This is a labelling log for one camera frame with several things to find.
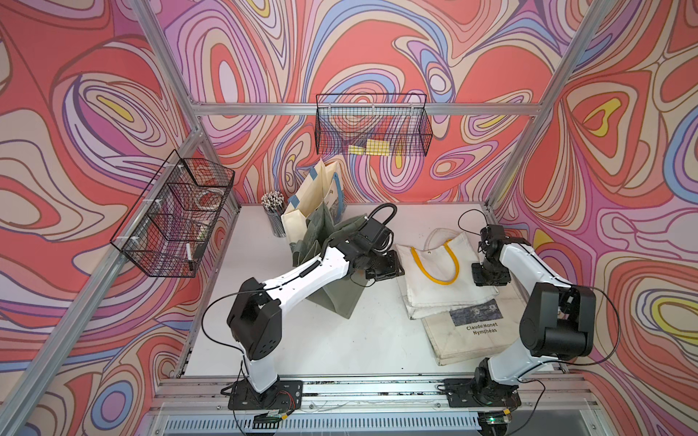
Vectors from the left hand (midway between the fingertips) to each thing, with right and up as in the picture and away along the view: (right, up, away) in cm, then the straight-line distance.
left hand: (407, 275), depth 77 cm
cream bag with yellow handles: (+14, -3, +15) cm, 21 cm away
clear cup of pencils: (-44, +22, +19) cm, 52 cm away
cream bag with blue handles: (-28, +30, +24) cm, 47 cm away
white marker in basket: (-60, +6, -5) cm, 60 cm away
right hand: (+29, -6, +10) cm, 31 cm away
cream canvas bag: (+24, -18, +5) cm, 31 cm away
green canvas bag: (-26, +13, +5) cm, 29 cm away
